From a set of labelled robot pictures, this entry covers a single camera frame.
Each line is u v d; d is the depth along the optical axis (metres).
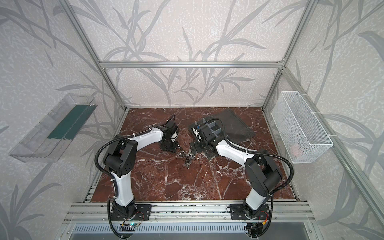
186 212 0.75
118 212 0.68
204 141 0.69
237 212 0.74
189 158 0.92
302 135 0.61
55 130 0.67
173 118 1.18
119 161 0.52
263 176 0.45
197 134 0.80
